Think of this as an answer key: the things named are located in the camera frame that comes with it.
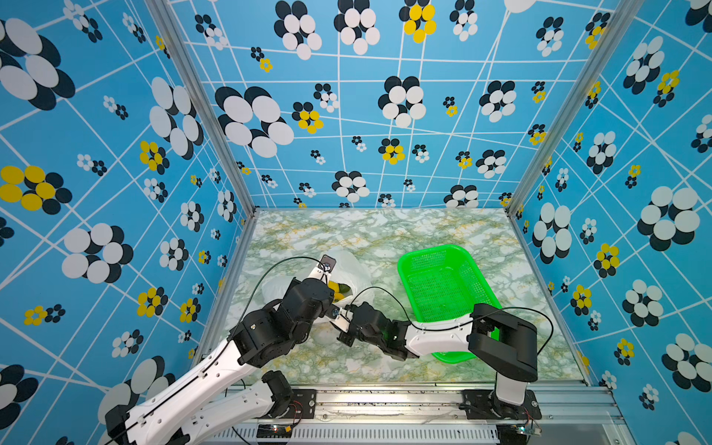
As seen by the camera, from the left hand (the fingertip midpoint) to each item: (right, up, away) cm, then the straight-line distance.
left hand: (320, 276), depth 69 cm
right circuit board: (+50, -40, 0) cm, 63 cm away
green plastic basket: (+39, -7, +28) cm, 48 cm away
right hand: (+1, -13, +12) cm, 18 cm away
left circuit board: (-13, -41, +3) cm, 43 cm away
